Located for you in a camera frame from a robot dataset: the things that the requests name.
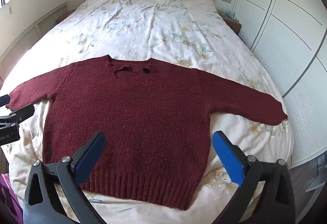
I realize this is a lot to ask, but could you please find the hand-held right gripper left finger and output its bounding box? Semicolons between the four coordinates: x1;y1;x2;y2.
23;131;106;224

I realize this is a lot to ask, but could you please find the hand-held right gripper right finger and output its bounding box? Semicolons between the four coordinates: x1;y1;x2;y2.
212;131;303;224

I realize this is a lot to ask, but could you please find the dark red knitted sweater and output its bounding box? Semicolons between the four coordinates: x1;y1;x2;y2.
6;55;289;211

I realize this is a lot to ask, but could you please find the white slatted radiator cover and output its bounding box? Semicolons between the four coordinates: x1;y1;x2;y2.
0;1;69;82

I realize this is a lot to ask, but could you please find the pink cloth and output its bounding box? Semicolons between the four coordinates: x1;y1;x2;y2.
0;172;24;224

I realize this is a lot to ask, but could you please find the wooden nightstand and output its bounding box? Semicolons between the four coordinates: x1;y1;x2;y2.
217;10;242;35

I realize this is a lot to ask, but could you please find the white louvred wardrobe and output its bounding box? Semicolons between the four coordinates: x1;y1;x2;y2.
234;0;327;169

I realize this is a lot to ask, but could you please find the white floral bed duvet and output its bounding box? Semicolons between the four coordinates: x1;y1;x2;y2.
0;0;294;224

